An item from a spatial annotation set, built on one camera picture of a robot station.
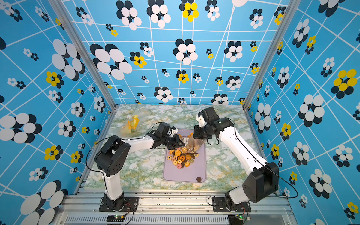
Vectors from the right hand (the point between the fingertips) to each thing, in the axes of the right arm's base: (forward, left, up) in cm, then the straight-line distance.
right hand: (195, 134), depth 79 cm
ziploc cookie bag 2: (-1, +1, -9) cm, 10 cm away
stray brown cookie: (-19, -2, -20) cm, 27 cm away
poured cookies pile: (-6, +8, -17) cm, 19 cm away
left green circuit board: (-38, +42, -22) cm, 61 cm away
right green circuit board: (-38, -20, -21) cm, 48 cm away
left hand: (+1, +5, -11) cm, 12 cm away
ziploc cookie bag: (+12, +44, -11) cm, 47 cm away
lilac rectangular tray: (-11, -2, -24) cm, 26 cm away
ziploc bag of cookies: (+26, +39, -18) cm, 50 cm away
